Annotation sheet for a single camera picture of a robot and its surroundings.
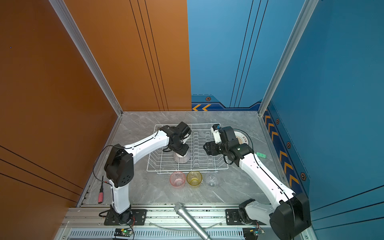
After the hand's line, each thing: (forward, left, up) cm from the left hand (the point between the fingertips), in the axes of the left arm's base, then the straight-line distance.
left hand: (183, 149), depth 90 cm
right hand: (-3, -15, +10) cm, 19 cm away
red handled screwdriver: (-24, +44, -8) cm, 51 cm away
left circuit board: (-41, +26, -9) cm, 49 cm away
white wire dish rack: (-5, +13, -6) cm, 15 cm away
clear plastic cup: (-16, -17, -7) cm, 25 cm away
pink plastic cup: (-16, +2, -7) cm, 18 cm away
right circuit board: (-40, -35, -8) cm, 54 cm away
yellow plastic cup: (-16, -7, -7) cm, 18 cm away
